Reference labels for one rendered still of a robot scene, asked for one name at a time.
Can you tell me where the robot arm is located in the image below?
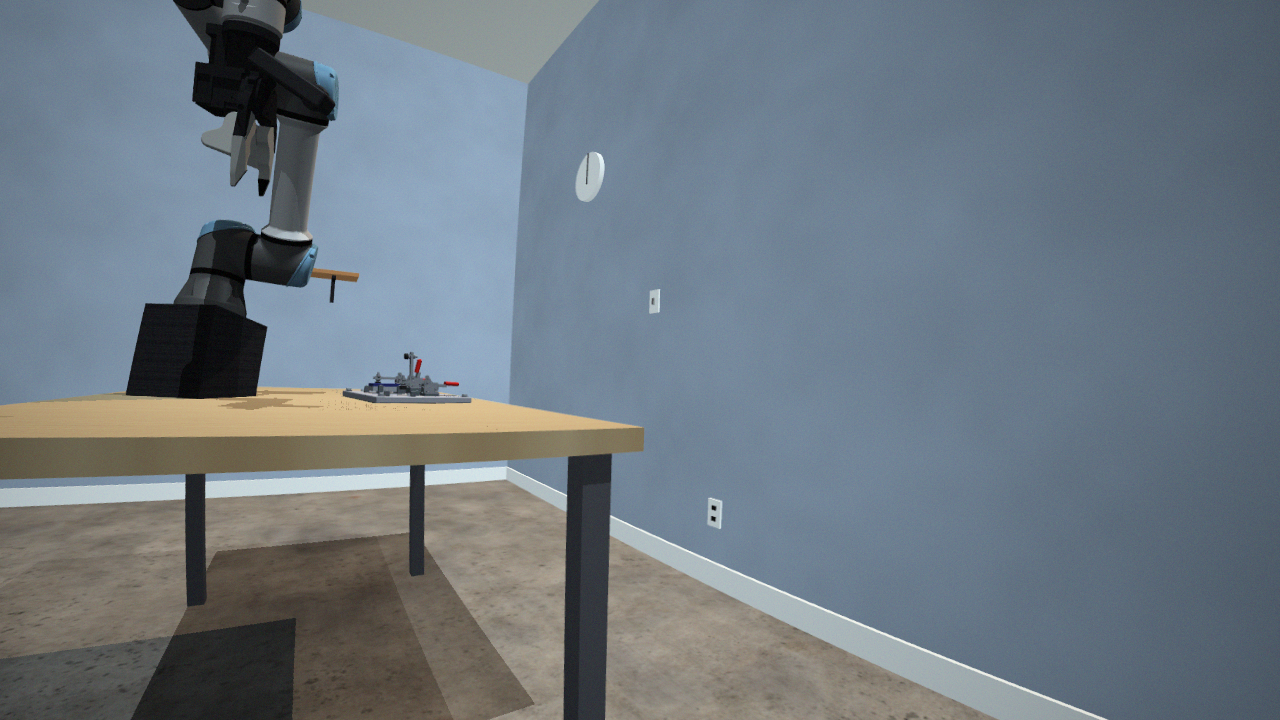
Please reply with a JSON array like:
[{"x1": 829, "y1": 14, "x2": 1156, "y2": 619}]
[{"x1": 173, "y1": 0, "x2": 339, "y2": 316}]

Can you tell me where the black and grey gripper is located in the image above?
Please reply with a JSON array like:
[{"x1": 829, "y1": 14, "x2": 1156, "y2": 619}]
[{"x1": 192, "y1": 20, "x2": 280, "y2": 196}]

